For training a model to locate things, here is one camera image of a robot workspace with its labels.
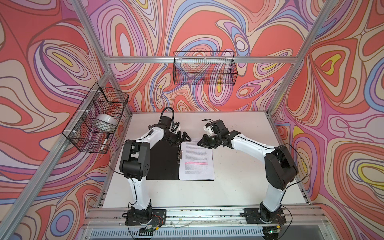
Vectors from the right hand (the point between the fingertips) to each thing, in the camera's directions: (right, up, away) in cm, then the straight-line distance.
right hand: (199, 146), depth 88 cm
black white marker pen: (-47, +4, -16) cm, 50 cm away
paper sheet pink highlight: (-2, -11, +5) cm, 12 cm away
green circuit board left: (-27, -39, -16) cm, 50 cm away
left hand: (-8, +3, +5) cm, 10 cm away
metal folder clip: (-13, -6, +7) cm, 16 cm away
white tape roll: (-46, +14, -18) cm, 51 cm away
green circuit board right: (+34, -38, -17) cm, 54 cm away
